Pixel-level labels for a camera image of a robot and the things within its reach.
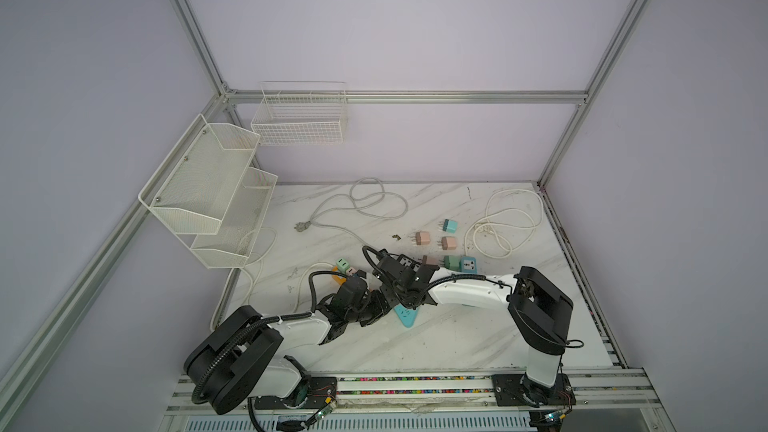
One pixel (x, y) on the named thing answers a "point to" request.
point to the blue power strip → (468, 265)
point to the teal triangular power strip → (406, 316)
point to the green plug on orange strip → (342, 265)
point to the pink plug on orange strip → (351, 271)
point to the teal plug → (450, 226)
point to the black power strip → (405, 260)
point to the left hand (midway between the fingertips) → (394, 307)
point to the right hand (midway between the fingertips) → (388, 286)
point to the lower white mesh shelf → (232, 246)
